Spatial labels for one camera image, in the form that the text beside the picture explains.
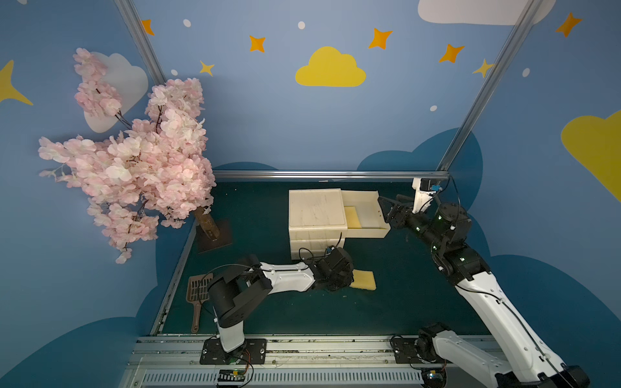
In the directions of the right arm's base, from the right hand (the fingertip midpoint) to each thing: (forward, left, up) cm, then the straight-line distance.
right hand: (394, 195), depth 69 cm
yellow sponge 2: (+6, +9, -19) cm, 22 cm away
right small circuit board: (-40, -16, -39) cm, 58 cm away
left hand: (-12, +6, -31) cm, 34 cm away
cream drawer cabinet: (0, +22, -14) cm, 27 cm away
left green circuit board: (-43, +46, -38) cm, 74 cm away
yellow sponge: (-11, +4, -34) cm, 36 cm away
